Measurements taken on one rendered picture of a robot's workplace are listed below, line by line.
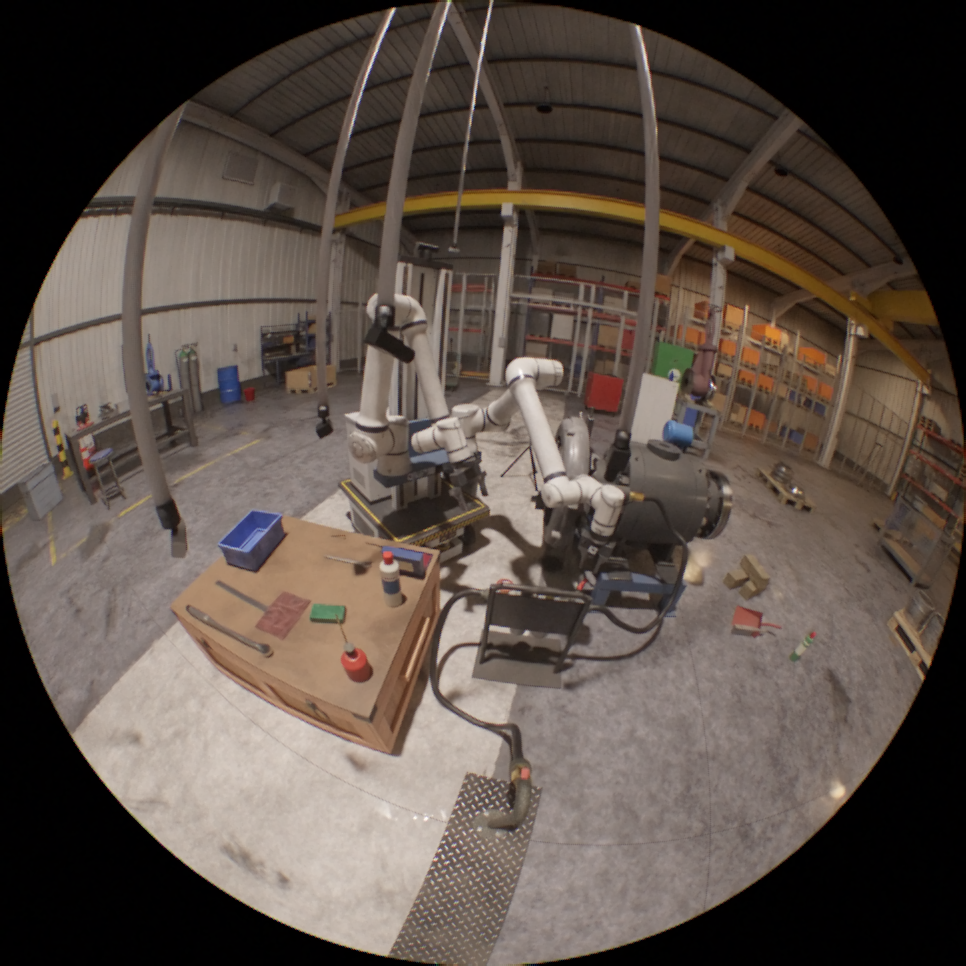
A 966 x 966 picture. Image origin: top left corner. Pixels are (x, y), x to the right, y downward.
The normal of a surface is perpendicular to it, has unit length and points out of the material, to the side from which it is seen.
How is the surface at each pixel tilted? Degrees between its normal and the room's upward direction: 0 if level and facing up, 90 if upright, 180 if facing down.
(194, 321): 90
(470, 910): 0
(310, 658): 0
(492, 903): 0
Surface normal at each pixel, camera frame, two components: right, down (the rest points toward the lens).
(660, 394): -0.26, 0.41
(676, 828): 0.08, -0.89
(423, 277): 0.69, 0.37
